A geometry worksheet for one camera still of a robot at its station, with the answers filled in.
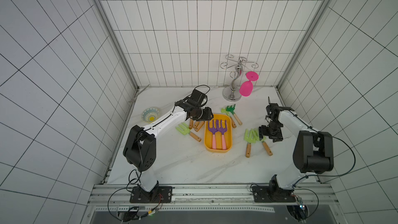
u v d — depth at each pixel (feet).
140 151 1.55
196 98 2.24
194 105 2.15
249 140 3.02
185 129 3.18
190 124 3.19
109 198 2.20
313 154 1.51
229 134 2.96
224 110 3.43
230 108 3.43
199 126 3.14
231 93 3.73
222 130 3.11
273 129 2.45
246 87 3.20
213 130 3.11
